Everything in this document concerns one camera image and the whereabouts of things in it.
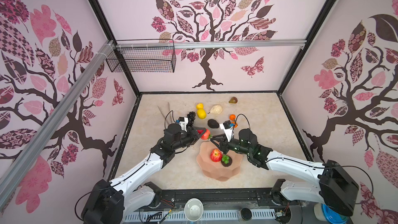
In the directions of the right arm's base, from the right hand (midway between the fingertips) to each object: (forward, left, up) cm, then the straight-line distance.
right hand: (212, 137), depth 75 cm
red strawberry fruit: (0, +3, +1) cm, 3 cm away
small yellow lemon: (+33, +7, -15) cm, 36 cm away
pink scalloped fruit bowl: (-11, -1, -17) cm, 20 cm away
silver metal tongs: (+30, +29, -19) cm, 46 cm away
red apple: (-5, -2, -12) cm, 13 cm away
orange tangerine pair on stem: (+25, -16, -19) cm, 35 cm away
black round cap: (-31, -13, -8) cm, 34 cm away
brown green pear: (+38, -18, -15) cm, 44 cm away
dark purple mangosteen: (-8, -7, -12) cm, 16 cm away
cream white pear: (+28, -5, -13) cm, 31 cm away
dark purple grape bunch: (+21, +12, -12) cm, 27 cm away
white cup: (-28, +9, -18) cm, 35 cm away
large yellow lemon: (+25, +5, -14) cm, 29 cm away
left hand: (+2, +3, 0) cm, 4 cm away
